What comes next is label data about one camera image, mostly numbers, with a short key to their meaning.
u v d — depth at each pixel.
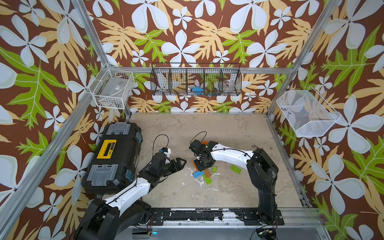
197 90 0.95
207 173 0.88
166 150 0.80
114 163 0.75
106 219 0.41
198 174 0.87
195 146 0.73
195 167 0.80
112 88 0.86
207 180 0.86
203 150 0.66
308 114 0.82
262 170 0.49
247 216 0.74
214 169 0.88
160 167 0.66
